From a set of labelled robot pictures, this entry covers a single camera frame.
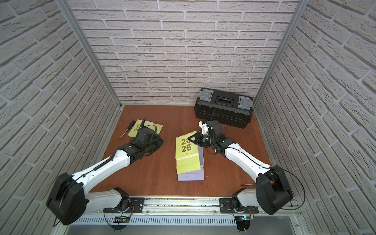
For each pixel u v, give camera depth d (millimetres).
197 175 807
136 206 732
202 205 757
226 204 742
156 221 774
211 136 632
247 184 814
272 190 411
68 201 396
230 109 955
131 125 1059
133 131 1027
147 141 647
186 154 756
